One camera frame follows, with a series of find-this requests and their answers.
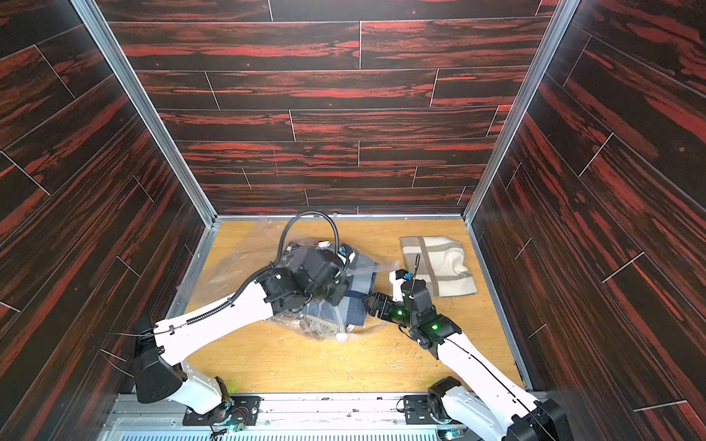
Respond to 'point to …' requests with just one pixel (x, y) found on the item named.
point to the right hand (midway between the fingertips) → (375, 298)
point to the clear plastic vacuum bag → (224, 265)
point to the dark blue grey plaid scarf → (353, 309)
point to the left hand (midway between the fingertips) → (347, 283)
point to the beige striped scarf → (439, 262)
